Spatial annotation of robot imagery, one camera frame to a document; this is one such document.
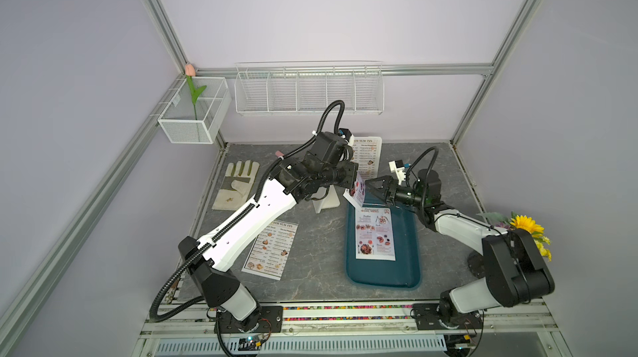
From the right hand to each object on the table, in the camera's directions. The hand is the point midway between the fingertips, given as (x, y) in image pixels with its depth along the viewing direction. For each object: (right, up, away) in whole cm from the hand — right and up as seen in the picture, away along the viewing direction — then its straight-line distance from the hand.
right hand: (366, 186), depth 81 cm
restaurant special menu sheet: (-3, -1, -6) cm, 7 cm away
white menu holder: (-13, -1, -22) cm, 25 cm away
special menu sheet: (+4, -19, +10) cm, 21 cm away
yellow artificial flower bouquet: (+41, -9, -13) cm, 44 cm away
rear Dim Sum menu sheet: (+2, +11, +17) cm, 21 cm away
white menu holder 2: (+8, +14, +15) cm, 22 cm away
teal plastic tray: (+12, -28, -1) cm, 31 cm away
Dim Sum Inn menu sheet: (-33, -23, +7) cm, 41 cm away
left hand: (-5, +5, -13) cm, 14 cm away
